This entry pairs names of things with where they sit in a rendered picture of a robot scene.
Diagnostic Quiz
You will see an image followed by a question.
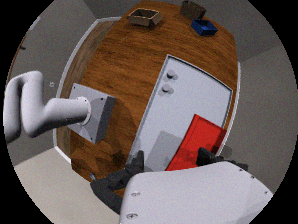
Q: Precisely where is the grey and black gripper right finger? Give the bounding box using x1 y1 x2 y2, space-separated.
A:
196 147 248 172

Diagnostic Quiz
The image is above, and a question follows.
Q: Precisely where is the blue open bin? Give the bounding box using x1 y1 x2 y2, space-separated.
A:
191 20 218 36

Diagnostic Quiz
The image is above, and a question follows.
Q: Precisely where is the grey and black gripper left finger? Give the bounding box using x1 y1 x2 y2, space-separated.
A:
90 150 144 215

